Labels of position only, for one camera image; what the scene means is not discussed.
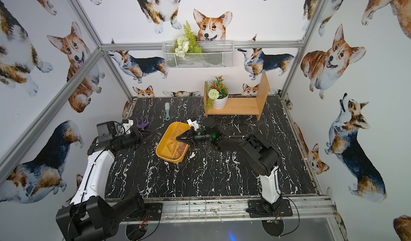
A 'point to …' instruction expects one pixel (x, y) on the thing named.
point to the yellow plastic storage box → (168, 148)
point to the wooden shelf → (247, 106)
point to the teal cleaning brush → (167, 107)
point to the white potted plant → (218, 93)
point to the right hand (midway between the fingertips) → (179, 133)
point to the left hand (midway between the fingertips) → (150, 129)
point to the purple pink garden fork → (143, 125)
